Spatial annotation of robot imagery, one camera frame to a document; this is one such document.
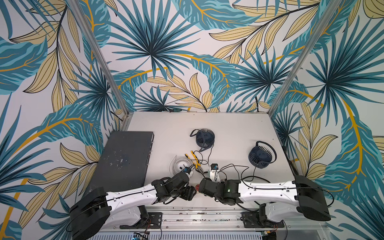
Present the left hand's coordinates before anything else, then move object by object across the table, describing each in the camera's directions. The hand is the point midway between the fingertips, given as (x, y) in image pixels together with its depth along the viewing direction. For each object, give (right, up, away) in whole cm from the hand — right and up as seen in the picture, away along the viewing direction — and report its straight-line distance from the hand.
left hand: (190, 192), depth 80 cm
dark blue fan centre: (+9, +28, +17) cm, 34 cm away
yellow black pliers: (+4, +13, +13) cm, 19 cm away
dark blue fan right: (+43, +18, +10) cm, 48 cm away
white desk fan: (-8, +13, +6) cm, 17 cm away
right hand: (+6, 0, -3) cm, 7 cm away
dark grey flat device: (-40, +14, +9) cm, 44 cm away
